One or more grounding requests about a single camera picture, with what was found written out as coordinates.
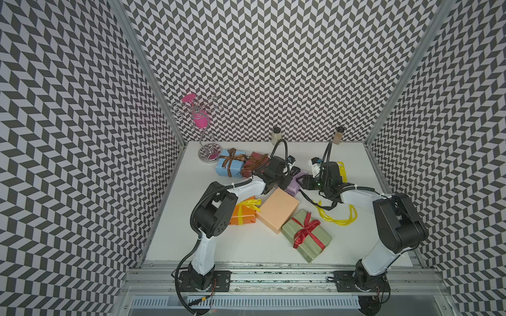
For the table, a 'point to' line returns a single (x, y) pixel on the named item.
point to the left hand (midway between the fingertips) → (287, 177)
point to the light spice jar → (276, 135)
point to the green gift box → (308, 248)
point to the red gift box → (246, 161)
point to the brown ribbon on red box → (254, 162)
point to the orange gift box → (249, 214)
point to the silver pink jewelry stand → (199, 107)
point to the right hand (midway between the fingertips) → (300, 181)
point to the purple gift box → (294, 186)
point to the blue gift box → (230, 163)
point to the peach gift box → (277, 209)
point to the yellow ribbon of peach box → (342, 169)
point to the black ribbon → (325, 208)
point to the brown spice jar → (338, 135)
